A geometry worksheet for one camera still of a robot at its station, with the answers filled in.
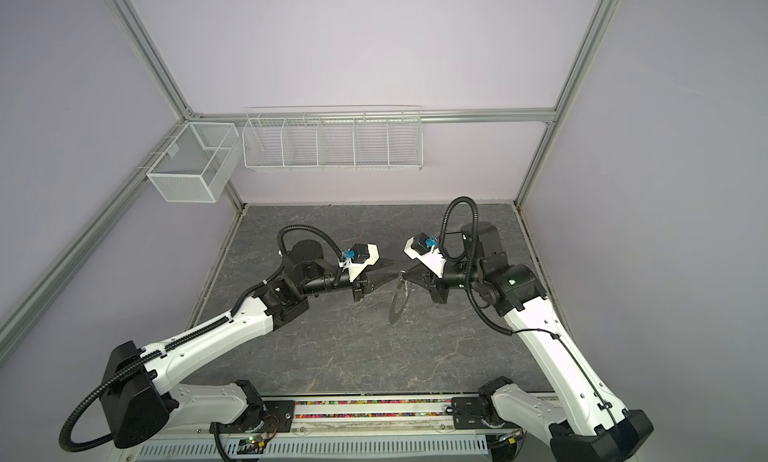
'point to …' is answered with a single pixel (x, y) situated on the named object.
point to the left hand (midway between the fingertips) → (394, 272)
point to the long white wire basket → (333, 137)
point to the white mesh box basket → (193, 166)
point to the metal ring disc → (402, 288)
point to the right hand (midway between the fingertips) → (408, 275)
